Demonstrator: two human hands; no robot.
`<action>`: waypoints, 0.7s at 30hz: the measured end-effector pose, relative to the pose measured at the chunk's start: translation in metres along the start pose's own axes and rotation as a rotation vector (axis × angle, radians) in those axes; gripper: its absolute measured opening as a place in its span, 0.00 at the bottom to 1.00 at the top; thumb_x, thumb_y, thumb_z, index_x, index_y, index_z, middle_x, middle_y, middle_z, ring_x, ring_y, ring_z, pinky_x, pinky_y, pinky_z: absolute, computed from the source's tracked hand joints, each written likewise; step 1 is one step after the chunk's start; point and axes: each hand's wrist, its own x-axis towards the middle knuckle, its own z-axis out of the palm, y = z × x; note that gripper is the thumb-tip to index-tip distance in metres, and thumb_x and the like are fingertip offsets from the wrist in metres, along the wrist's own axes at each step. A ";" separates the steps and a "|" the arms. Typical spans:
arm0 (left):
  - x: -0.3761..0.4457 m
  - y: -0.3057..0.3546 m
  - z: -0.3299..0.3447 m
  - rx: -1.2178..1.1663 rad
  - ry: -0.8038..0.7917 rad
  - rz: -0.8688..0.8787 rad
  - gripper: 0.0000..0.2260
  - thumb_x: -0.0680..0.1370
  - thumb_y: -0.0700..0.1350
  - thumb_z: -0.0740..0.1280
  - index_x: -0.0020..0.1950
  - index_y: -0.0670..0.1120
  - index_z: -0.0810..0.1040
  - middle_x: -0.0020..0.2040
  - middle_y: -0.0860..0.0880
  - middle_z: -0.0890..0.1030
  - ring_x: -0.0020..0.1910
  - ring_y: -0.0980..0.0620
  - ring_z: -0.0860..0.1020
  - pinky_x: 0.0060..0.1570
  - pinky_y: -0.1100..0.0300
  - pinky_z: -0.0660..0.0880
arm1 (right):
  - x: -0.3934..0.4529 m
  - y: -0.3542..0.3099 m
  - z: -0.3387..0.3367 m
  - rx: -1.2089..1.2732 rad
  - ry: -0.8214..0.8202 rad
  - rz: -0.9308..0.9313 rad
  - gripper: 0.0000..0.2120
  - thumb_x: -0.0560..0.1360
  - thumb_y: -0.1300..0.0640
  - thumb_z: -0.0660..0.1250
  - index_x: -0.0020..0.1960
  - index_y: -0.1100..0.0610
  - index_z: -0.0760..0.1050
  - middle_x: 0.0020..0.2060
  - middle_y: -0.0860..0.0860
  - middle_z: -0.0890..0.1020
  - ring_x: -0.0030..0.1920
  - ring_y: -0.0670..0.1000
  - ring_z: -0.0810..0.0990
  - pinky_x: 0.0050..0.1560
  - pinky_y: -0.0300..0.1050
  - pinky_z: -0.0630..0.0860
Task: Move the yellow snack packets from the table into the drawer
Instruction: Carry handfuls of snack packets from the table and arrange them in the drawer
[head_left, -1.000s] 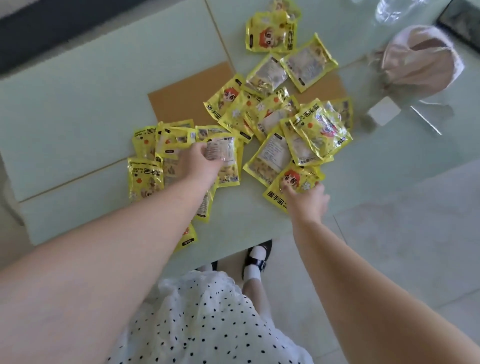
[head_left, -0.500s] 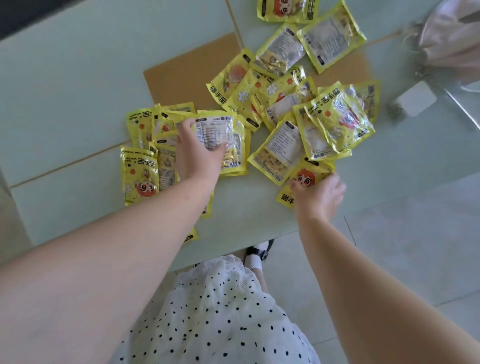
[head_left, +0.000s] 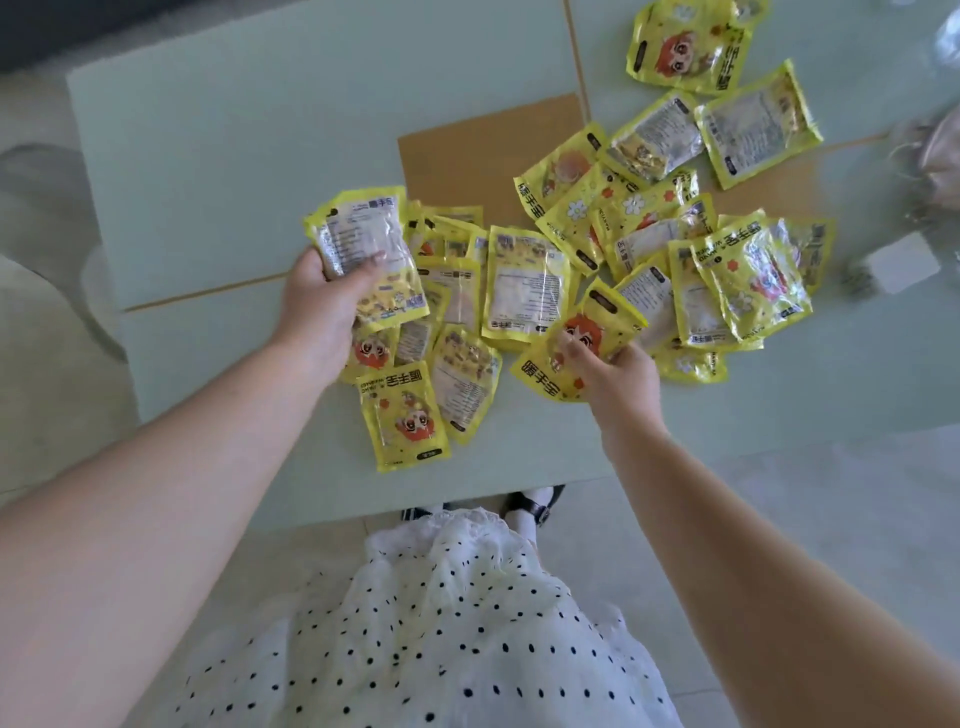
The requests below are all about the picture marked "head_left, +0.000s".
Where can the pale green glass table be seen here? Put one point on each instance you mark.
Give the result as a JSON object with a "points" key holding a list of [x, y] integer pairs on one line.
{"points": [[225, 150]]}

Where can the pile of yellow warmer packets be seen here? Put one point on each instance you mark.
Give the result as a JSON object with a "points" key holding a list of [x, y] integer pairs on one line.
{"points": [[525, 285]]}

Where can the person's black shoe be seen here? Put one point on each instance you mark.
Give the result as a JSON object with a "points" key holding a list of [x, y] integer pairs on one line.
{"points": [[540, 510], [420, 514]]}

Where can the pink fabric face mask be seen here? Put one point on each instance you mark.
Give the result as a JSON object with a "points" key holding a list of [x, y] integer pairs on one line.
{"points": [[941, 157]]}

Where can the white square charger adapter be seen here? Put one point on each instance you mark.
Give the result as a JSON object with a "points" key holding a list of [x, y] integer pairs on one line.
{"points": [[900, 262]]}

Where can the dark grey sofa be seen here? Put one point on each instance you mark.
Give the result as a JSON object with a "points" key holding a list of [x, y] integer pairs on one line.
{"points": [[60, 30]]}

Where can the white polka dot dress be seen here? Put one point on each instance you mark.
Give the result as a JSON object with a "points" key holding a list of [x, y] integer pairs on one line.
{"points": [[435, 637]]}

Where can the person's right black shoe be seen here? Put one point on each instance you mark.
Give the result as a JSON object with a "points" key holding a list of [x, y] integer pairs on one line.
{"points": [[540, 510]]}

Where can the person's left hand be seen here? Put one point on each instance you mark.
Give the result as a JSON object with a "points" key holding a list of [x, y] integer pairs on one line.
{"points": [[319, 322]]}

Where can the person's left black shoe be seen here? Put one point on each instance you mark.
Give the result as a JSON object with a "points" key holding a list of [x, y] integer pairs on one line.
{"points": [[420, 514]]}

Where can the person's right hand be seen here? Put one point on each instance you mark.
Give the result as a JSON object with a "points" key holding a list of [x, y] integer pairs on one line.
{"points": [[626, 394]]}

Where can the person's left forearm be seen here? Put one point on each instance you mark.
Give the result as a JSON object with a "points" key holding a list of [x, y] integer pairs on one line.
{"points": [[135, 540]]}

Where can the person's right forearm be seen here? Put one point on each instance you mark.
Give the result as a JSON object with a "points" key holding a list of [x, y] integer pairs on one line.
{"points": [[787, 600]]}

